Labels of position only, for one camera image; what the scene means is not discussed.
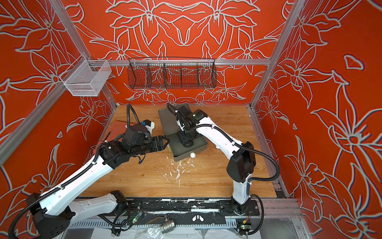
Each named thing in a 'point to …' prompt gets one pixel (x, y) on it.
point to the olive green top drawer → (179, 151)
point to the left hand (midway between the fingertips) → (165, 140)
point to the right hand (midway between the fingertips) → (184, 137)
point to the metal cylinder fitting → (168, 226)
